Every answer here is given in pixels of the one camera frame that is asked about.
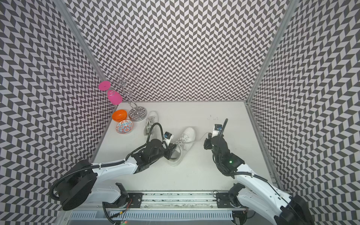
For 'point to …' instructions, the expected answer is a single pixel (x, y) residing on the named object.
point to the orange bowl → (119, 115)
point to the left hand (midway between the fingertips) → (175, 146)
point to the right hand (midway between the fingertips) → (209, 136)
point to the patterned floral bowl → (124, 126)
